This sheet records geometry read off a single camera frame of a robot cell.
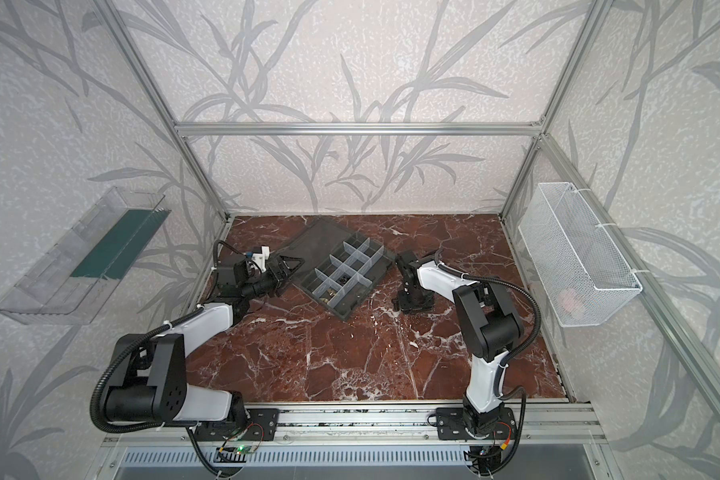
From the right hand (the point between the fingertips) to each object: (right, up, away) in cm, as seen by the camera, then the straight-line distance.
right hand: (412, 300), depth 96 cm
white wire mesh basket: (+32, +13, -34) cm, 49 cm away
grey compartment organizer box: (-24, +10, +3) cm, 26 cm away
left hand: (-33, +14, -10) cm, 37 cm away
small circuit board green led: (-44, -31, -25) cm, 60 cm away
